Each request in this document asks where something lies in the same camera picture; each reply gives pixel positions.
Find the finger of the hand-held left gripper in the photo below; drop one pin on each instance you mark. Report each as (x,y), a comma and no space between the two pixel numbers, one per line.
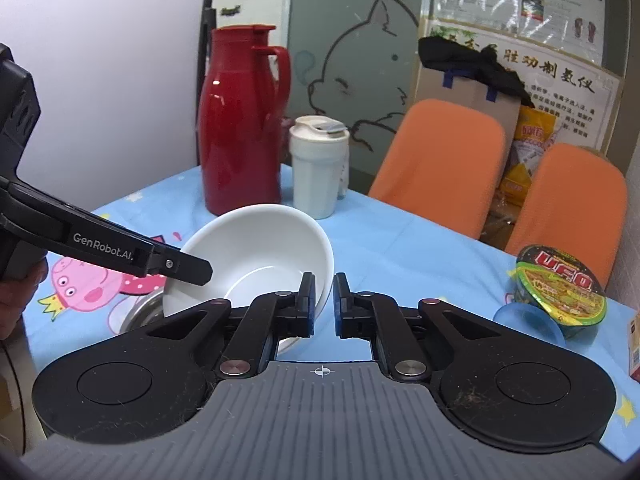
(182,266)

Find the black metal pole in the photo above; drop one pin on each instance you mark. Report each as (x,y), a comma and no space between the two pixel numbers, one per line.
(207,35)

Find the person's left hand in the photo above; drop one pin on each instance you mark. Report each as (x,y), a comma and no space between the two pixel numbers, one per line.
(17,300)

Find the brown cardboard bag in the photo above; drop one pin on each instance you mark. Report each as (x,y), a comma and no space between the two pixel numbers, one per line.
(450,90)

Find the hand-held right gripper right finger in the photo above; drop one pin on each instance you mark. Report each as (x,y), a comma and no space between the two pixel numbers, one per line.
(341,310)

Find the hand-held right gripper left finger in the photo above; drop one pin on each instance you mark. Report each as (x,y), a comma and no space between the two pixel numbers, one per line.
(306,305)

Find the stainless steel bowl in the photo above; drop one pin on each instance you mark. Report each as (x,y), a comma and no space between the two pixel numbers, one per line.
(137,314)

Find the glass door with cat drawing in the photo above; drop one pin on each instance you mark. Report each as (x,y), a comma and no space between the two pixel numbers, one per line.
(350,60)

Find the black cloth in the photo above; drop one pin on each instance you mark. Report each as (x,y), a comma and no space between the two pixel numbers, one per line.
(460,57)

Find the yellow snack bag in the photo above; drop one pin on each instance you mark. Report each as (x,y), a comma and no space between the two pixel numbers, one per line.
(532,135)

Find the blue plastic bowl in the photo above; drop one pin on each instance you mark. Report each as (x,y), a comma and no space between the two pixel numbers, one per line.
(520,316)

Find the white ceramic bowl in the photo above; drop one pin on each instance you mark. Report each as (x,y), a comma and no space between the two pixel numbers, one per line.
(260,240)

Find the white travel tumbler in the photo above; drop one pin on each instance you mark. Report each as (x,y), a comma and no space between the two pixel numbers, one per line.
(317,175)

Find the blue cartoon printed tablecloth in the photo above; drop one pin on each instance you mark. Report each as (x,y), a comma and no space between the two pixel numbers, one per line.
(400,255)

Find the calligraphy wall poster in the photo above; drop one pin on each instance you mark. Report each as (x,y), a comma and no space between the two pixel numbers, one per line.
(575,80)

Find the green instant noodle bowl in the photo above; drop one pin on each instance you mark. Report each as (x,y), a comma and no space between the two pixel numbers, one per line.
(562,285)

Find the red thermos jug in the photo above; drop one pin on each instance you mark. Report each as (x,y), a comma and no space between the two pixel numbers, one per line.
(240,125)

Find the orange chair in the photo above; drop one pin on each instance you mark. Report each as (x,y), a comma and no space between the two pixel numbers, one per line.
(440,165)
(570,200)

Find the red cracker box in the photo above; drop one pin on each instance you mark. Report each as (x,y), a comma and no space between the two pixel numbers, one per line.
(635,345)

